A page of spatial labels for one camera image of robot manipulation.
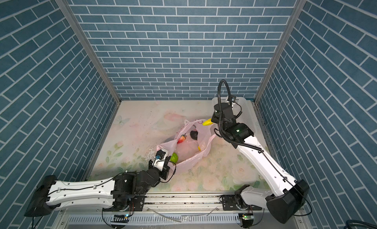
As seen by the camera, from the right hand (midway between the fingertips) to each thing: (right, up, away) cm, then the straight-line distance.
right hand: (220, 111), depth 74 cm
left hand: (-23, -24, -2) cm, 34 cm away
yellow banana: (-7, -6, 0) cm, 9 cm away
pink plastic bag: (-15, -20, +23) cm, 33 cm away
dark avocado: (-14, -15, +20) cm, 29 cm away
